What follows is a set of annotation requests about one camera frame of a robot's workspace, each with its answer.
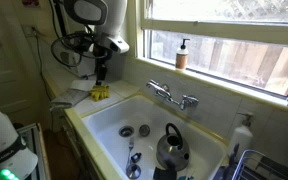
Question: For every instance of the white pump dispenser bottle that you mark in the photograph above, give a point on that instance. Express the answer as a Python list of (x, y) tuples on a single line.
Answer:
[(240, 138)]

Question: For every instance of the brown pump soap bottle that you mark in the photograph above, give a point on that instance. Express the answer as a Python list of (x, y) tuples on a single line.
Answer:
[(181, 58)]

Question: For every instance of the metal robot stand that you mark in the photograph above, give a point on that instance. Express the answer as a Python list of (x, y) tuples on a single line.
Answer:
[(34, 150)]

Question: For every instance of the metal fork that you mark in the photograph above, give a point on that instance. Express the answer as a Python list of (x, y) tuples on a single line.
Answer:
[(130, 150)]

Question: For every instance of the chrome wall faucet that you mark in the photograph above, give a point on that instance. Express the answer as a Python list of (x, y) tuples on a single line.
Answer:
[(170, 96)]

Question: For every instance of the metal sink drain opening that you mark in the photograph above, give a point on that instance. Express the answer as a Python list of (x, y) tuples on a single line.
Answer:
[(126, 131)]

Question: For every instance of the grey folded cloth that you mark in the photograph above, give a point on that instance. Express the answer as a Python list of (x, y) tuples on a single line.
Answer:
[(69, 97)]

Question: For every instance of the window with pale frame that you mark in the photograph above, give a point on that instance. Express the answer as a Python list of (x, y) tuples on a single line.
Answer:
[(217, 28)]

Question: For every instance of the yellow rubber glove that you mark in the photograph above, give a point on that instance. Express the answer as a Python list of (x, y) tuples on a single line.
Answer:
[(100, 92)]

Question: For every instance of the small black blue object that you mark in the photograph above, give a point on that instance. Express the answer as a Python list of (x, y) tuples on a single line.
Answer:
[(136, 157)]

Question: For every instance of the white sink basin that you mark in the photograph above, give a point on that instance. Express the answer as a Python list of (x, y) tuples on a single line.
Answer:
[(110, 120)]

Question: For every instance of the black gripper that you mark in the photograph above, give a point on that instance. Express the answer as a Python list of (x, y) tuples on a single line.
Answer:
[(102, 53)]

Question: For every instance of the black sponge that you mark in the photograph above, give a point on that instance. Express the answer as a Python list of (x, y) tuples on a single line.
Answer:
[(164, 174)]

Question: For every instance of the round metal drain plug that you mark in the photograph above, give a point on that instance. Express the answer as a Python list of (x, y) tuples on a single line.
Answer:
[(144, 130)]

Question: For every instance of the white paper towel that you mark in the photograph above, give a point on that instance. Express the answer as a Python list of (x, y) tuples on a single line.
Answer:
[(84, 85)]

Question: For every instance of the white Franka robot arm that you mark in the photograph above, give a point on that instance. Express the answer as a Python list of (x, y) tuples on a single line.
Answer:
[(0, 133)]

